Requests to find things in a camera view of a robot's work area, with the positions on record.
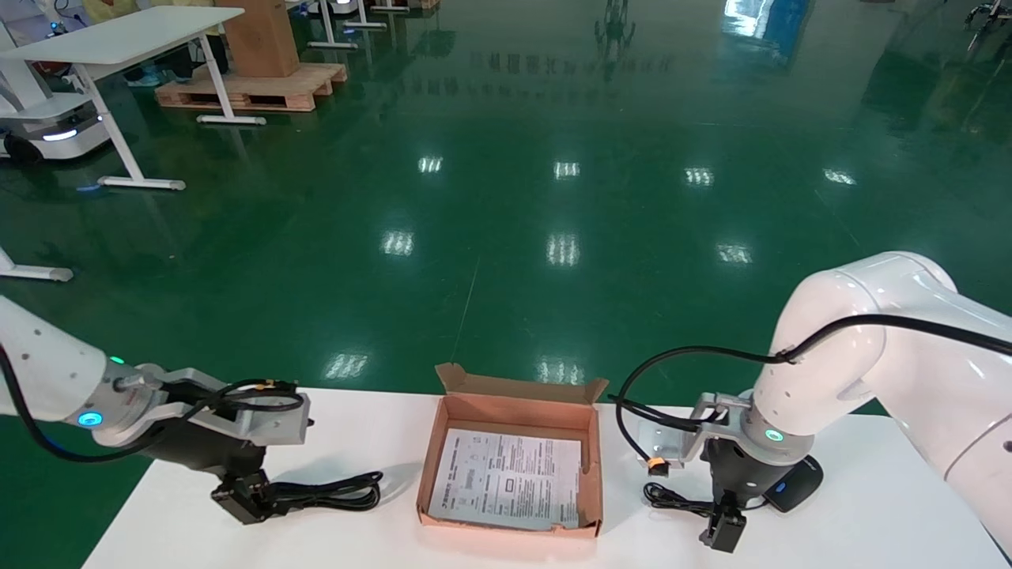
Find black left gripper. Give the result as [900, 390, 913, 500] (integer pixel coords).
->
[146, 423, 274, 526]

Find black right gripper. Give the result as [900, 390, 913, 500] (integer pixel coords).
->
[700, 439, 799, 552]

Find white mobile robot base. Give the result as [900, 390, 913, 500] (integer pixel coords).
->
[0, 59, 111, 165]

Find brown cardboard storage box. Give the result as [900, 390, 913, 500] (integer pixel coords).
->
[417, 363, 610, 540]

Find black computer mouse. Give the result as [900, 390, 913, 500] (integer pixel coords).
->
[761, 457, 824, 513]

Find white printed instruction sheet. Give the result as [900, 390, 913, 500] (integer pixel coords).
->
[429, 428, 583, 531]

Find white desk foot bar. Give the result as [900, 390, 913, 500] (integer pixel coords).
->
[0, 249, 74, 283]

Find wooden pallet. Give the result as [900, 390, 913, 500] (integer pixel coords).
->
[154, 62, 347, 113]

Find person in yellow gown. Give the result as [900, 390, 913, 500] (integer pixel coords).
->
[83, 0, 161, 88]
[168, 0, 230, 84]

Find tall brown cardboard carton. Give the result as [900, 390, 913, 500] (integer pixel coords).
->
[215, 0, 301, 78]

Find large white desk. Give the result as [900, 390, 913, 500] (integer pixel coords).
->
[0, 6, 267, 191]

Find distant white desk legs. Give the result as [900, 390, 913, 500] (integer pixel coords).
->
[307, 0, 410, 50]

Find distant metal stand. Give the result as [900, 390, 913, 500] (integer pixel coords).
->
[965, 0, 1012, 34]

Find thin black mouse cable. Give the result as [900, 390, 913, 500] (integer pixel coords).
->
[643, 482, 772, 520]

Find black coiled power cable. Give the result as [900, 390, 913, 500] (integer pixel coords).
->
[261, 472, 384, 513]

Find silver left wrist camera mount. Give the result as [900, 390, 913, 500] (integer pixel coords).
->
[162, 367, 311, 447]

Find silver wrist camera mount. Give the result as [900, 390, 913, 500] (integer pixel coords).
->
[639, 393, 752, 475]
[162, 367, 311, 447]

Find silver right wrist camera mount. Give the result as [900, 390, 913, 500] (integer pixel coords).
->
[639, 393, 752, 475]

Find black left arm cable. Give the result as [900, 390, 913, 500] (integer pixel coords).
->
[0, 348, 306, 464]

